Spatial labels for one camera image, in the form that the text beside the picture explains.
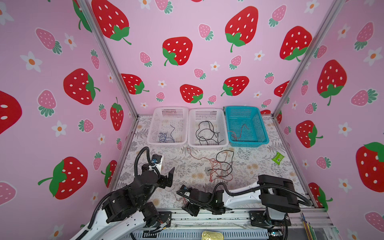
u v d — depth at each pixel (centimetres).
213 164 95
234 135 108
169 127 113
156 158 56
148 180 46
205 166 93
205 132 110
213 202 60
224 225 73
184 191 69
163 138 104
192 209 69
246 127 111
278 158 95
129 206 46
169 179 60
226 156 98
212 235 66
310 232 69
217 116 115
